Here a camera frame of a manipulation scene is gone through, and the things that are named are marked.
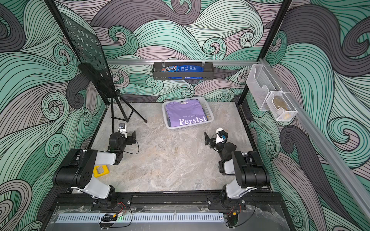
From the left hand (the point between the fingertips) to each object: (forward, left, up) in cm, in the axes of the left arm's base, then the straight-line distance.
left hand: (127, 130), depth 94 cm
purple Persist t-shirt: (+16, -39, 0) cm, 42 cm away
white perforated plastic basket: (+21, -54, +1) cm, 58 cm away
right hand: (-3, -57, +5) cm, 58 cm away
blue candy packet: (+31, -37, +28) cm, 55 cm away
